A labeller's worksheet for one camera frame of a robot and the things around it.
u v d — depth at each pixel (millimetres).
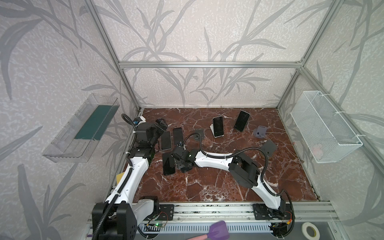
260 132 1018
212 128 1021
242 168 558
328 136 630
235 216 726
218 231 682
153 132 681
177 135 1019
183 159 705
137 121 693
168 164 1085
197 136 1014
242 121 1105
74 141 640
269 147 991
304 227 693
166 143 970
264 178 853
